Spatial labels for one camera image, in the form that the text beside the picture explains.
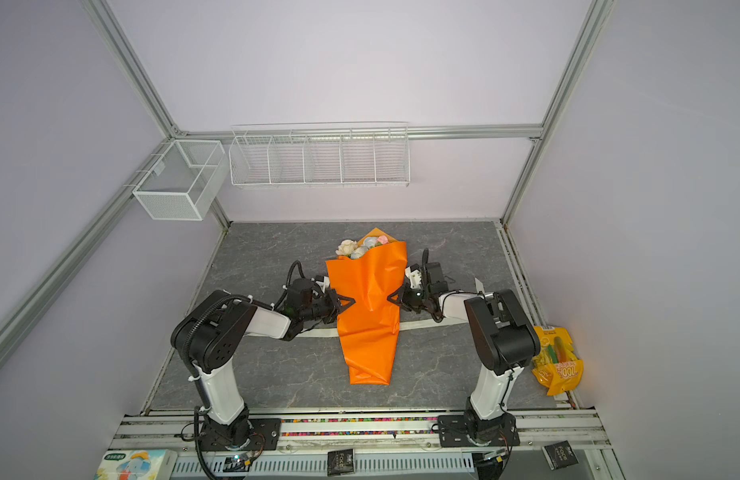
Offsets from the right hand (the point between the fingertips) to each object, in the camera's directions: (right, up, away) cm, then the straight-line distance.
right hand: (389, 300), depth 95 cm
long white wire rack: (-23, +48, +5) cm, 54 cm away
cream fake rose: (-15, +17, +12) cm, 26 cm away
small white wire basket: (-67, +39, +2) cm, 78 cm away
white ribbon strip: (+32, +3, +8) cm, 33 cm away
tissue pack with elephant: (-57, -32, -29) cm, 71 cm away
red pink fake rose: (-2, +20, +11) cm, 23 cm away
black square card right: (+40, -32, -25) cm, 57 cm away
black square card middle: (-12, -33, -26) cm, 44 cm away
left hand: (-10, -1, -3) cm, 10 cm away
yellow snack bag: (+45, -16, -14) cm, 50 cm away
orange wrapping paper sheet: (-6, -7, -6) cm, 11 cm away
